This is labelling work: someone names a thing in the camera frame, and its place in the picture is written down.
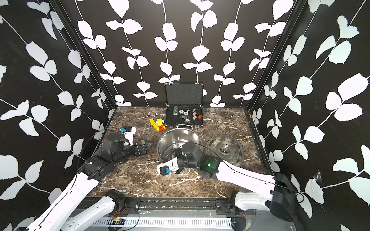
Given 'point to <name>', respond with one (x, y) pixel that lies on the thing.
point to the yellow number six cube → (155, 125)
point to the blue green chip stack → (175, 110)
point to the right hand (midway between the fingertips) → (162, 154)
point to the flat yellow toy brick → (151, 121)
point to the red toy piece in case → (200, 116)
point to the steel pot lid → (227, 148)
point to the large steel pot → (170, 144)
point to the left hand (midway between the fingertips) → (149, 142)
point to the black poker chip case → (184, 106)
